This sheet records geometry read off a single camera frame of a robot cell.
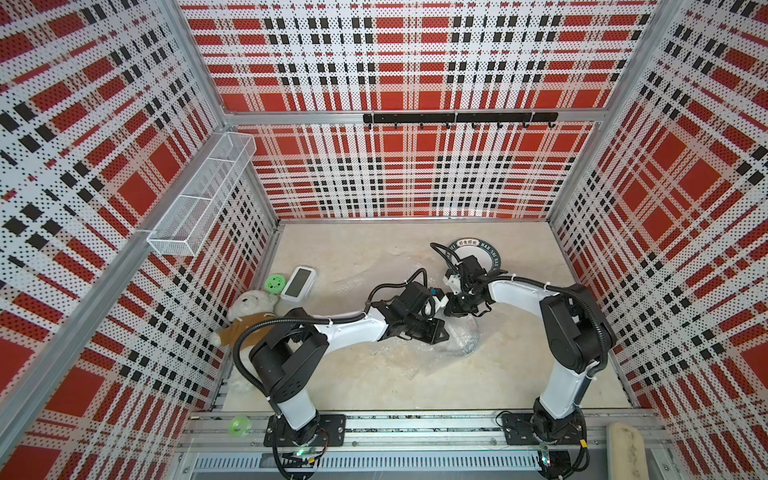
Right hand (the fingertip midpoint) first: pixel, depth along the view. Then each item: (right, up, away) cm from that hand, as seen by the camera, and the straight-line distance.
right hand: (450, 311), depth 93 cm
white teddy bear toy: (-61, +4, -7) cm, 61 cm away
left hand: (-2, -5, -11) cm, 12 cm away
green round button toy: (-58, +8, +5) cm, 58 cm away
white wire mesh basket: (-83, +27, -2) cm, 88 cm away
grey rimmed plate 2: (+15, +19, +15) cm, 29 cm away
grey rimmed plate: (+3, -5, -6) cm, 9 cm away
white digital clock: (-50, +8, +5) cm, 50 cm away
